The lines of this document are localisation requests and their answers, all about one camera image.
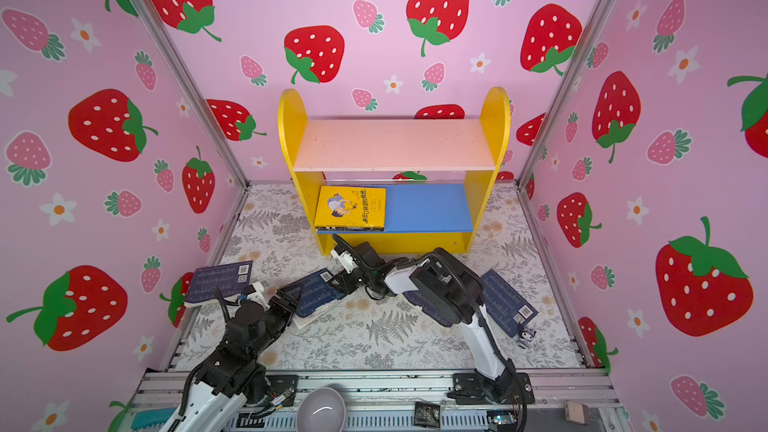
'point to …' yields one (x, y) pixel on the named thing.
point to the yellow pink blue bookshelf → (419, 219)
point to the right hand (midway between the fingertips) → (330, 281)
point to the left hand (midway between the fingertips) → (303, 290)
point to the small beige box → (576, 412)
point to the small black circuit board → (427, 414)
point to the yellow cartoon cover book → (348, 208)
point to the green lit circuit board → (502, 417)
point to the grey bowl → (322, 409)
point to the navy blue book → (316, 291)
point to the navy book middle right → (417, 299)
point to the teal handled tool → (151, 418)
